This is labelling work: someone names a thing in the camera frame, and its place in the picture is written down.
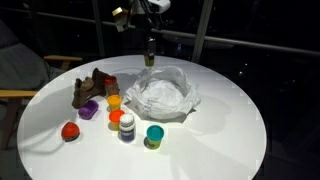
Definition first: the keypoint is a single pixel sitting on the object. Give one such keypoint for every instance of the grey armchair wooden arms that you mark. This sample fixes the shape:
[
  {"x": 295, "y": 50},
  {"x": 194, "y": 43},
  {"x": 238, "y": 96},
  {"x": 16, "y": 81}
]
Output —
[{"x": 20, "y": 66}]

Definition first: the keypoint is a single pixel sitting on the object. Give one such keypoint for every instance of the white bottle blue label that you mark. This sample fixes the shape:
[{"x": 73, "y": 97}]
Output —
[{"x": 127, "y": 128}]

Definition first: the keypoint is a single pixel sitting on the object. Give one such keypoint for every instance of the brown plush toy animal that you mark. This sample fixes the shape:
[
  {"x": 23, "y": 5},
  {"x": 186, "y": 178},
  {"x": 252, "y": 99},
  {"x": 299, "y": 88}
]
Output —
[{"x": 86, "y": 90}]

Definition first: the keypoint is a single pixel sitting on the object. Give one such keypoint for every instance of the grey window frame post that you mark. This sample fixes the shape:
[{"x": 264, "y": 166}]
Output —
[
  {"x": 98, "y": 36},
  {"x": 201, "y": 33}
]

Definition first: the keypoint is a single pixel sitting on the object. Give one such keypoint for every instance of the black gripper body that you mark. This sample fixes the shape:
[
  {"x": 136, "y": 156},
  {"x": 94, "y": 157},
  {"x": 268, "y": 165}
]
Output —
[{"x": 145, "y": 20}]

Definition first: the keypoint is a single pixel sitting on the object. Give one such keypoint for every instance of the brown spice jar red lid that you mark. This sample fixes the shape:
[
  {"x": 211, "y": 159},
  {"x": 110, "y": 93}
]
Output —
[{"x": 111, "y": 85}]

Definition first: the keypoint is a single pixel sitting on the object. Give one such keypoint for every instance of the purple plastic toy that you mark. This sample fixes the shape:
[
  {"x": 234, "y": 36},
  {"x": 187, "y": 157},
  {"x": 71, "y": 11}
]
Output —
[{"x": 88, "y": 110}]

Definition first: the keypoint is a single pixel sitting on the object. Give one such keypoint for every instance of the dough tub teal lid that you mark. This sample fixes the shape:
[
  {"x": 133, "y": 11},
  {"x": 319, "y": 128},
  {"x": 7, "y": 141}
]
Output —
[{"x": 155, "y": 135}]

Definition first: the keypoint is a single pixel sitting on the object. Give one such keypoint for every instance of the yellowish wrist camera box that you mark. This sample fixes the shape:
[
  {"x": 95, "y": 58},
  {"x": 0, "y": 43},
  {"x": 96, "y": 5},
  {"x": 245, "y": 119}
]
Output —
[{"x": 120, "y": 18}]

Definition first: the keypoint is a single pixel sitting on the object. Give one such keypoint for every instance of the small yellow bottle orange cap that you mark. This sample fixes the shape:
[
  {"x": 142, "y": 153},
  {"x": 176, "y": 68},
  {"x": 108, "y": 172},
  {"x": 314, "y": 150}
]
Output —
[{"x": 114, "y": 103}]

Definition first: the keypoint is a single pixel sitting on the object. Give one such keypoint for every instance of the white plastic bag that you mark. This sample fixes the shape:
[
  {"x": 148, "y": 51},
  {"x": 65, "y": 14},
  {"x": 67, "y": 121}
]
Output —
[{"x": 166, "y": 96}]

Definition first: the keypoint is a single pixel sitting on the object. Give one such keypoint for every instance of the yellow dough tub red lid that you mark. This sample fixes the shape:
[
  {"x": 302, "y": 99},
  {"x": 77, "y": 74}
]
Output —
[{"x": 116, "y": 120}]

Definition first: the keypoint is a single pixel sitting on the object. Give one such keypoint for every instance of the grey horizontal window rail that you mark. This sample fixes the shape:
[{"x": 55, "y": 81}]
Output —
[{"x": 260, "y": 45}]

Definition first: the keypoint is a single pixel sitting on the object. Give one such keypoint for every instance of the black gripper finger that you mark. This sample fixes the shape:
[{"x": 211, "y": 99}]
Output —
[
  {"x": 152, "y": 45},
  {"x": 146, "y": 43}
]

